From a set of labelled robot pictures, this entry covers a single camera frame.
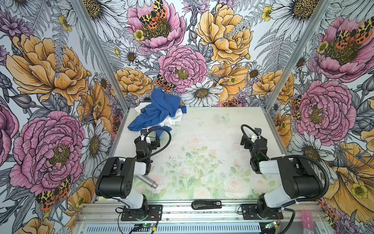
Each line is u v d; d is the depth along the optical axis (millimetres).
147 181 825
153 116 1017
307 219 712
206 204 727
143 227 720
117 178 472
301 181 464
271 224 715
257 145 729
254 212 740
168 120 1076
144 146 724
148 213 728
